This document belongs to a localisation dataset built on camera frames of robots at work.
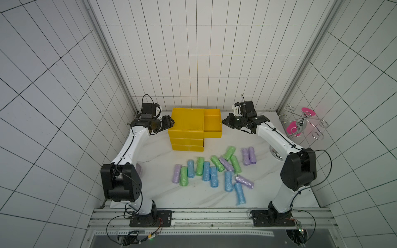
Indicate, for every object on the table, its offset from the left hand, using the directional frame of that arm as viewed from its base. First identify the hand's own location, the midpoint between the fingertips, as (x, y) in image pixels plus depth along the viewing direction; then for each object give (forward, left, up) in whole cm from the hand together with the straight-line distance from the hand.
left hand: (169, 125), depth 86 cm
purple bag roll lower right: (-25, -43, -17) cm, 53 cm away
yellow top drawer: (+4, -25, -3) cm, 25 cm away
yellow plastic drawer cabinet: (-5, -11, -2) cm, 12 cm away
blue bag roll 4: (-25, -34, -18) cm, 45 cm away
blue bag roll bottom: (-34, -39, -17) cm, 54 cm away
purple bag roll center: (-15, -34, -18) cm, 41 cm away
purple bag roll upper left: (-9, -46, -18) cm, 51 cm away
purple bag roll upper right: (-9, -50, -17) cm, 54 cm away
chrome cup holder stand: (-3, -70, +8) cm, 70 cm away
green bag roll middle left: (-17, -18, -17) cm, 30 cm away
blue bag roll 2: (-17, -22, -17) cm, 32 cm away
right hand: (+5, -32, +1) cm, 32 cm away
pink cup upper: (+9, -79, +5) cm, 80 cm away
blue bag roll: (-20, -13, -17) cm, 29 cm away
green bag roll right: (-15, -39, -18) cm, 46 cm away
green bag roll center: (-16, -29, -17) cm, 37 cm away
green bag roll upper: (-7, -36, -18) cm, 41 cm away
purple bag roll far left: (-21, -4, -17) cm, 28 cm away
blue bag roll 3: (-23, -26, -16) cm, 38 cm away
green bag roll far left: (-23, -9, -17) cm, 30 cm away
